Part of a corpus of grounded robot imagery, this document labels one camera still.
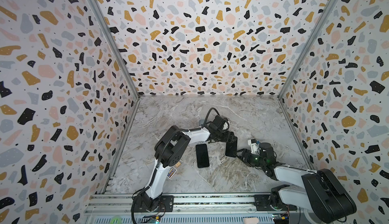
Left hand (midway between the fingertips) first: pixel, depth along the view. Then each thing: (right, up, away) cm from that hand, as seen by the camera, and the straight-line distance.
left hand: (234, 139), depth 93 cm
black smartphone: (-20, -9, -5) cm, 22 cm away
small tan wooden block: (-33, -13, -7) cm, 37 cm away
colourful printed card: (-36, -16, -11) cm, 41 cm away
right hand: (0, -8, -6) cm, 10 cm away
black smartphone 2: (-2, -5, -1) cm, 6 cm away
